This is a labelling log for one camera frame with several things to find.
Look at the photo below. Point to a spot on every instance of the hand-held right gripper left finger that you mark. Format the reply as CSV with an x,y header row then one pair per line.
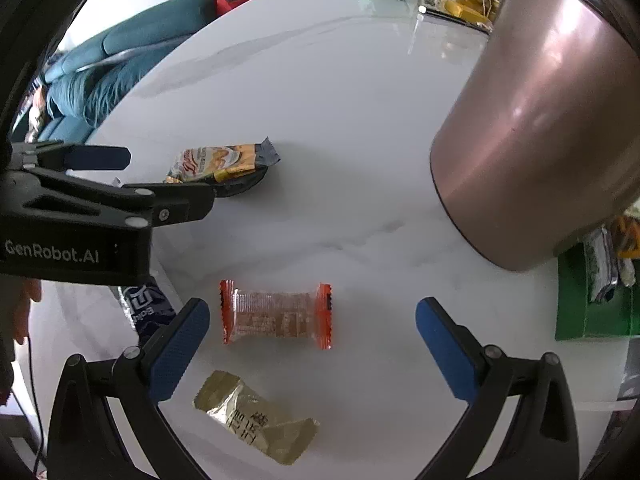
x,y
180,355

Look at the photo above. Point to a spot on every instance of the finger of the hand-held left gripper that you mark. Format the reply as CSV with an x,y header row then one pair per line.
x,y
95,158
185,202

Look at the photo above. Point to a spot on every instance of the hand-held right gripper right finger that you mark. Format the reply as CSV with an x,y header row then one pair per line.
x,y
445,350

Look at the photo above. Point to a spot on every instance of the brown biscuit snack packet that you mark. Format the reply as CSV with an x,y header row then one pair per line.
x,y
215,160

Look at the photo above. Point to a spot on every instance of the orange clear snack packet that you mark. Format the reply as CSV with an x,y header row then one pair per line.
x,y
275,315

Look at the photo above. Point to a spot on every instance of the green tray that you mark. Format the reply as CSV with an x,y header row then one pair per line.
x,y
575,310

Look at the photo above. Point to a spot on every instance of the large blue white snack packet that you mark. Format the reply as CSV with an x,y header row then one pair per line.
x,y
600,270

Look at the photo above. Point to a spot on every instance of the person's left hand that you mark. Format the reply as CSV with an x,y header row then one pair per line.
x,y
25,300

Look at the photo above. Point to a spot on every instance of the small blue white snack packet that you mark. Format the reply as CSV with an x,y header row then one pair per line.
x,y
147,310

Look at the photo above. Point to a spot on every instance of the gold snack packet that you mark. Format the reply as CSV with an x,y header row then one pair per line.
x,y
255,417

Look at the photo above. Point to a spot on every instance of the teal sofa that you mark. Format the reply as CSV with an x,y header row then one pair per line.
x,y
125,45

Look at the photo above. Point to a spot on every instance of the copper canister with black lid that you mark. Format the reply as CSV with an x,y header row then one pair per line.
x,y
525,135

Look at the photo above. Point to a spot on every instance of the gold dish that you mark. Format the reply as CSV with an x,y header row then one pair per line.
x,y
467,11

